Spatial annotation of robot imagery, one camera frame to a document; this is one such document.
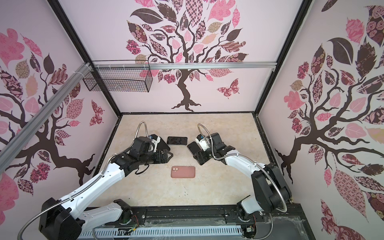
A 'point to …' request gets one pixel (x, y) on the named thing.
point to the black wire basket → (121, 75)
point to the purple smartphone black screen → (193, 147)
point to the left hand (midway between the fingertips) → (167, 158)
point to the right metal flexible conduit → (204, 126)
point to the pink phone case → (183, 172)
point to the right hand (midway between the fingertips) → (199, 151)
